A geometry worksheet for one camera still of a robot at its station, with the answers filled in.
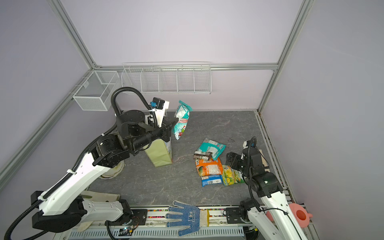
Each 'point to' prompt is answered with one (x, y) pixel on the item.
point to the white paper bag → (160, 152)
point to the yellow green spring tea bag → (231, 176)
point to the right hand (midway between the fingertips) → (234, 157)
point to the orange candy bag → (205, 167)
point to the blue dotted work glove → (192, 217)
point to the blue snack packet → (211, 179)
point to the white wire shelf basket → (168, 77)
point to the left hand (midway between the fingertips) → (177, 122)
